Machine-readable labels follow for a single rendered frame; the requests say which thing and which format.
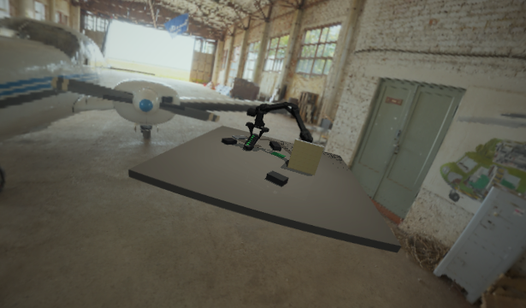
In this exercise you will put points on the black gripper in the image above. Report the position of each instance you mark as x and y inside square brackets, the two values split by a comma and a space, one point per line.
[257, 124]

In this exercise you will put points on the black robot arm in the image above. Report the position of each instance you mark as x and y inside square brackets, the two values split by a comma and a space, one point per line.
[264, 108]

